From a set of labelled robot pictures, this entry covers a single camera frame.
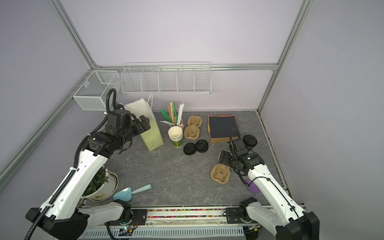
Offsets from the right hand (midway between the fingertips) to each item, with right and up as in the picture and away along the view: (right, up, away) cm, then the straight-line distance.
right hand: (227, 160), depth 80 cm
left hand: (-42, +19, -9) cm, 48 cm away
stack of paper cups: (-30, +13, +16) cm, 37 cm away
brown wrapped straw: (-34, +30, +19) cm, 49 cm away
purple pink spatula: (+3, -2, -29) cm, 29 cm away
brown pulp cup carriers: (-20, +14, +25) cm, 36 cm away
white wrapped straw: (-28, +27, +20) cm, 44 cm away
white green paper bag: (-44, +12, +13) cm, 48 cm away
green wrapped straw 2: (-31, +28, +22) cm, 48 cm away
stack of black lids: (-21, +3, +17) cm, 28 cm away
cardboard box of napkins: (0, +18, +27) cm, 32 cm away
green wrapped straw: (-37, +27, +15) cm, 49 cm away
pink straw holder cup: (-27, +19, +20) cm, 39 cm away
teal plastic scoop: (-55, -19, +1) cm, 58 cm away
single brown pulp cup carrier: (-2, -10, +8) cm, 13 cm away
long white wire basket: (-37, +51, +19) cm, 66 cm away
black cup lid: (-14, +5, +17) cm, 23 cm away
